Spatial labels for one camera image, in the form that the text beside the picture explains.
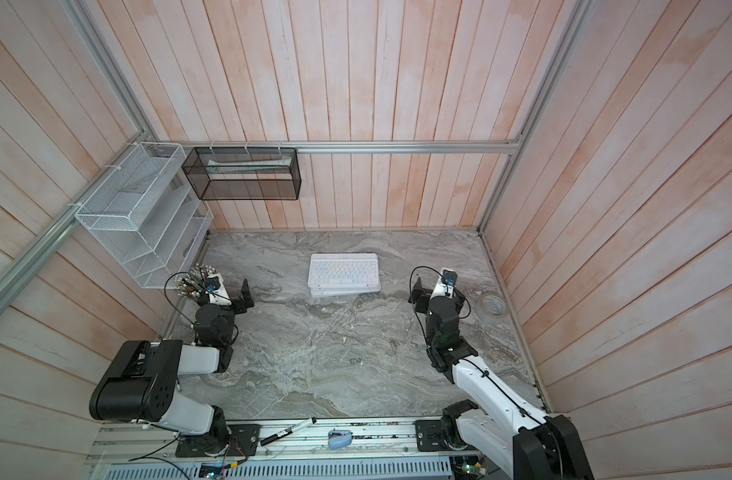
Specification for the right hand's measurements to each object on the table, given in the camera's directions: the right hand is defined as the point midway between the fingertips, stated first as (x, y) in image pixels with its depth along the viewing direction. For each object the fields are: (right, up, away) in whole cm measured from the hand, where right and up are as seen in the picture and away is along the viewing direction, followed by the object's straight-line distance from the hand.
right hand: (435, 280), depth 83 cm
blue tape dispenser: (-26, -39, -10) cm, 48 cm away
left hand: (-60, -2, +7) cm, 61 cm away
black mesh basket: (-63, +37, +22) cm, 76 cm away
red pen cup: (-70, -1, +2) cm, 70 cm away
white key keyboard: (-29, +1, +18) cm, 34 cm away
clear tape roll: (+24, -9, +15) cm, 30 cm away
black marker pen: (-40, -38, -9) cm, 56 cm away
